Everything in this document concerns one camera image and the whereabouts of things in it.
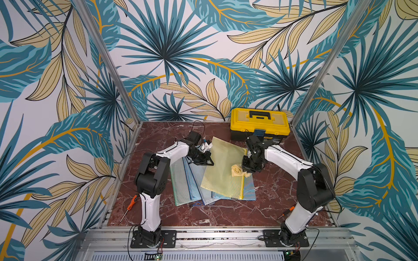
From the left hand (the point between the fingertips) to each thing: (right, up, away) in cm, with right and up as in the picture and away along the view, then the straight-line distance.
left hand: (213, 165), depth 90 cm
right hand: (+17, -2, 0) cm, 17 cm away
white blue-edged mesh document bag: (-3, -15, -4) cm, 16 cm away
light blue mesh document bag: (-11, -11, -1) cm, 16 cm away
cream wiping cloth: (+12, -2, -4) cm, 13 cm away
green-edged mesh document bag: (-19, -10, +1) cm, 21 cm away
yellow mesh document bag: (+3, -6, -2) cm, 7 cm away
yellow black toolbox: (+19, +25, +8) cm, 32 cm away
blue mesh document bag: (+19, -14, -1) cm, 23 cm away
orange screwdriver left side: (-42, -19, -8) cm, 47 cm away
